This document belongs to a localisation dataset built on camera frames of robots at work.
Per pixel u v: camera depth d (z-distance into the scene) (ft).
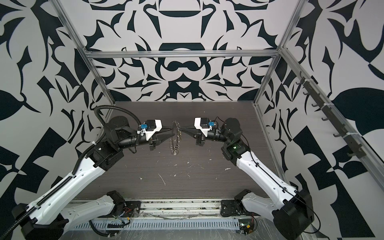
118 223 2.40
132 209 2.40
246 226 2.33
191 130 1.87
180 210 2.47
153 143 1.75
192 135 1.95
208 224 2.34
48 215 1.25
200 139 1.83
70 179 1.38
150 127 1.52
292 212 1.24
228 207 2.44
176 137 1.97
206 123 1.58
